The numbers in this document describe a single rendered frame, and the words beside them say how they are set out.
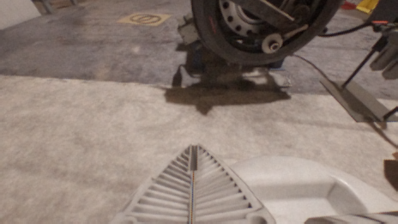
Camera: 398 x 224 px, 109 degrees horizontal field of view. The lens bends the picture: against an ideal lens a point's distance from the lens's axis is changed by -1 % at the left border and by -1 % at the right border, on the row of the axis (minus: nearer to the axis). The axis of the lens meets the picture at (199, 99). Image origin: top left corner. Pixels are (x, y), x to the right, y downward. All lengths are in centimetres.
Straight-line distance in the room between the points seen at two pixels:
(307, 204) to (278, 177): 11
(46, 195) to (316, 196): 105
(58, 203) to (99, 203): 18
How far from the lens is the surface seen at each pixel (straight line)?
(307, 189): 51
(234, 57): 95
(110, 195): 87
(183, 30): 90
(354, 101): 152
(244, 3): 84
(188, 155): 17
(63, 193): 99
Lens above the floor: 76
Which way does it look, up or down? 45 degrees down
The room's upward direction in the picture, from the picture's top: 1 degrees counter-clockwise
